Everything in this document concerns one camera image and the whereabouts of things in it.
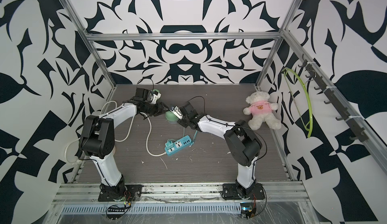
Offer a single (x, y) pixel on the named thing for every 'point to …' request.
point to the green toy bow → (311, 111)
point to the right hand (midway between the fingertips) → (181, 111)
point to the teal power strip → (179, 145)
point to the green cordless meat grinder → (172, 117)
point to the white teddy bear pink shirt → (261, 108)
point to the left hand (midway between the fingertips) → (167, 108)
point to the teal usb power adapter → (169, 145)
